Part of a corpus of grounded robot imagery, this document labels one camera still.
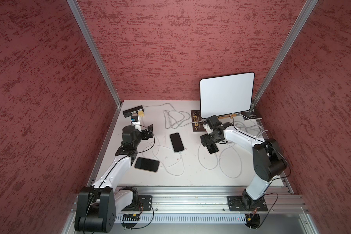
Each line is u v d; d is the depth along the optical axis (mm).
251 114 1139
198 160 897
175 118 1104
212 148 1002
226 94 995
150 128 802
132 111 1102
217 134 683
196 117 1100
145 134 757
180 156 920
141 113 1106
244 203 663
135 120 711
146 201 743
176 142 979
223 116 1061
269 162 474
